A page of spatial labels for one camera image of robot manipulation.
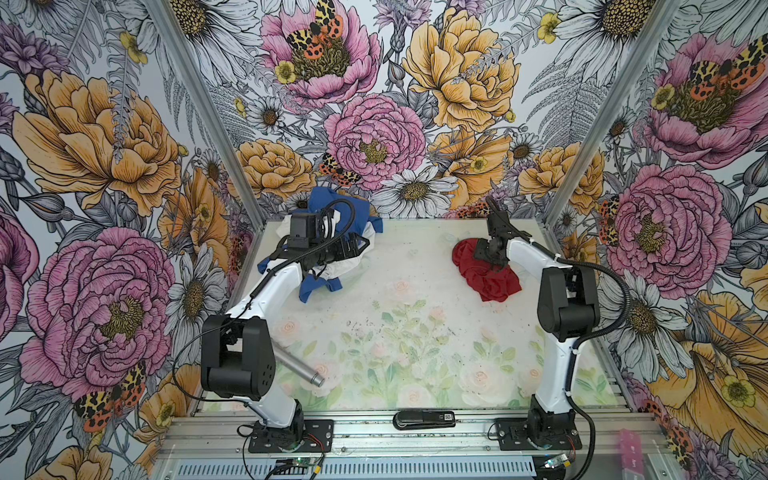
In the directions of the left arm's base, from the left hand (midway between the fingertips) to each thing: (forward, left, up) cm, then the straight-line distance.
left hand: (358, 252), depth 87 cm
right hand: (+7, -42, -14) cm, 45 cm away
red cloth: (-2, -42, -15) cm, 44 cm away
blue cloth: (+28, +4, -14) cm, 31 cm away
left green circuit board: (-47, +11, -19) cm, 52 cm away
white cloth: (+7, +9, -16) cm, 19 cm away
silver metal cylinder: (-26, +15, -18) cm, 35 cm away
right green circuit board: (-48, -47, -20) cm, 70 cm away
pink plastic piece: (-46, -65, -17) cm, 82 cm away
